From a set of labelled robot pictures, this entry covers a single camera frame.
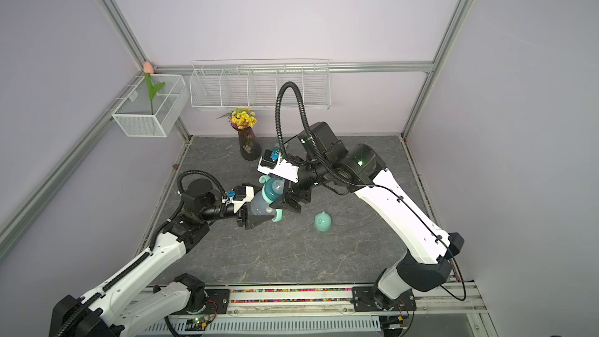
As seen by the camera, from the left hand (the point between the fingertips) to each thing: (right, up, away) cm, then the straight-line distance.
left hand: (270, 202), depth 68 cm
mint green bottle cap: (+17, -11, +19) cm, 27 cm away
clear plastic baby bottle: (-3, -1, 0) cm, 3 cm away
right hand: (+3, +6, -8) cm, 11 cm away
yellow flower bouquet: (-16, +30, +26) cm, 42 cm away
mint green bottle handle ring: (-2, +7, -2) cm, 7 cm away
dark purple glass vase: (-16, +19, +37) cm, 44 cm away
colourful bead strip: (+6, -31, +9) cm, 33 cm away
